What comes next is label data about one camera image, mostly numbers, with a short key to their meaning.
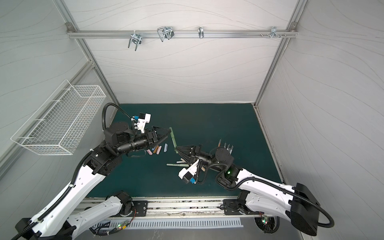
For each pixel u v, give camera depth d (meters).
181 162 0.89
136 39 0.80
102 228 0.69
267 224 0.72
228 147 0.96
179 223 0.70
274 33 0.76
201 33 0.78
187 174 0.53
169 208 0.75
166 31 0.76
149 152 0.93
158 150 0.93
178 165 0.88
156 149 0.95
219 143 0.98
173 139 0.64
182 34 0.79
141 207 0.74
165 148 0.95
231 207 0.73
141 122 0.59
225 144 0.96
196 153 0.56
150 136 0.54
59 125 0.69
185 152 0.59
